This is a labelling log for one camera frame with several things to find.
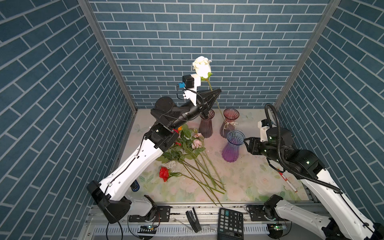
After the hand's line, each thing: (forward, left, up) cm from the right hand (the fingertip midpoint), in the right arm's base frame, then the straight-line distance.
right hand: (246, 138), depth 67 cm
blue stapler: (-17, +56, -27) cm, 64 cm away
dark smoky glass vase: (+20, +19, -18) cm, 33 cm away
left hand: (0, +14, +25) cm, 29 cm away
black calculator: (-30, +5, -28) cm, 42 cm away
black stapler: (-30, +22, -28) cm, 47 cm away
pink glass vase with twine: (+27, +4, -12) cm, 30 cm away
